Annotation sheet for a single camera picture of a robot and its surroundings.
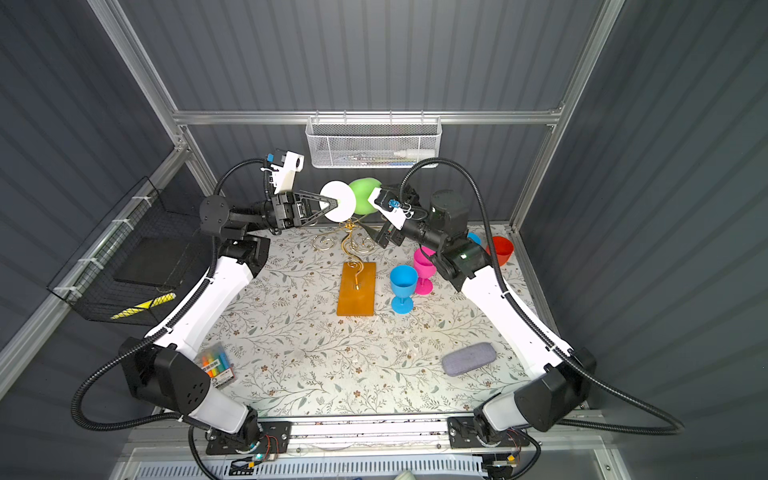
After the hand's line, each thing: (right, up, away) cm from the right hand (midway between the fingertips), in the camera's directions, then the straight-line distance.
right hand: (377, 203), depth 65 cm
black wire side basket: (-58, -14, +8) cm, 60 cm away
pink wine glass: (+14, -15, +24) cm, 32 cm away
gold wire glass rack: (-8, -3, +14) cm, 16 cm away
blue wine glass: (+7, -19, +26) cm, 33 cm away
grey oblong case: (+25, -40, +18) cm, 51 cm away
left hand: (-7, -3, -11) cm, 13 cm away
